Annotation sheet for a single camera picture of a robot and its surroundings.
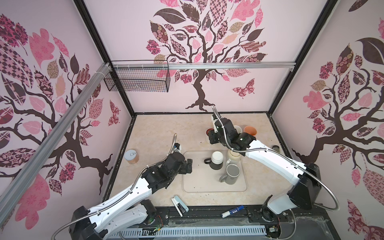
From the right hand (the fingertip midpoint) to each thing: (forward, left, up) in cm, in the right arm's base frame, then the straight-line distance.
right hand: (211, 130), depth 79 cm
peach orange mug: (+12, -29, -16) cm, 35 cm away
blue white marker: (-37, -5, -22) cm, 43 cm away
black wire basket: (+37, +45, +11) cm, 60 cm away
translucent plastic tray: (-18, +4, -23) cm, 30 cm away
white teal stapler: (-33, +17, -21) cm, 43 cm away
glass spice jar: (0, -45, -21) cm, 50 cm away
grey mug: (-19, -11, -14) cm, 26 cm away
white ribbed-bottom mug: (+14, -21, -17) cm, 30 cm away
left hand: (-15, +15, -10) cm, 23 cm away
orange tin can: (-6, +48, -18) cm, 52 cm away
